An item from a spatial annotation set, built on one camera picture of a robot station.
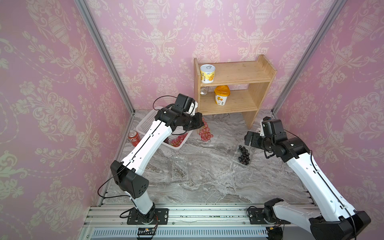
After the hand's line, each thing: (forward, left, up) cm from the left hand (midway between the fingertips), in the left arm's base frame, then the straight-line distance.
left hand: (205, 124), depth 74 cm
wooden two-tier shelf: (+44, -23, -9) cm, 50 cm away
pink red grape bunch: (+8, +17, -27) cm, 33 cm away
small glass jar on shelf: (+31, 0, -3) cm, 31 cm away
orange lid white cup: (+25, -11, +1) cm, 27 cm away
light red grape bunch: (-2, 0, -5) cm, 6 cm away
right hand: (-4, -25, -5) cm, 25 cm away
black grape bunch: (-4, -26, -27) cm, 37 cm away
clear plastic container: (-11, +14, -30) cm, 35 cm away
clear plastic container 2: (+1, -23, -29) cm, 38 cm away
